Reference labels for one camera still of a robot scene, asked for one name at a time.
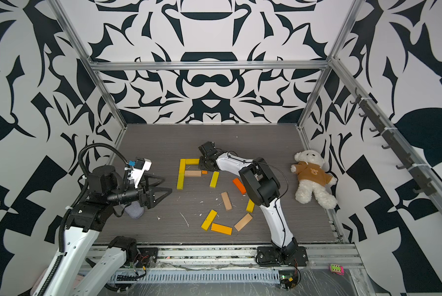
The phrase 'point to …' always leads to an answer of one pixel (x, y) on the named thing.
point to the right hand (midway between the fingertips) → (201, 162)
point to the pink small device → (337, 269)
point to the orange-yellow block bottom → (221, 229)
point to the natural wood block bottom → (243, 221)
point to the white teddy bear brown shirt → (313, 179)
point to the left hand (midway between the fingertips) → (165, 182)
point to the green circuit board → (288, 279)
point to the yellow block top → (192, 161)
